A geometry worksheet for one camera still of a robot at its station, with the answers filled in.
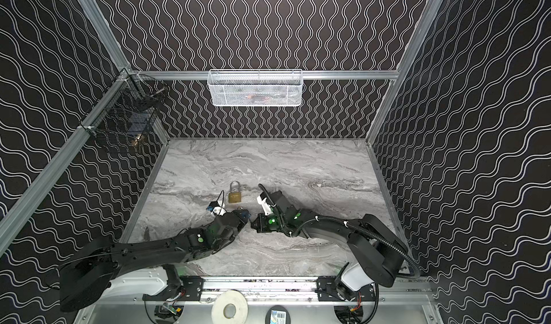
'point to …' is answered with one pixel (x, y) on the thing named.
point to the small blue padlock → (245, 214)
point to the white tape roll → (233, 297)
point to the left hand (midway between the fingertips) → (256, 216)
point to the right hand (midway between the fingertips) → (252, 226)
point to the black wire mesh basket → (128, 108)
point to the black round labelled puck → (278, 315)
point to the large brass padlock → (234, 196)
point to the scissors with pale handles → (146, 237)
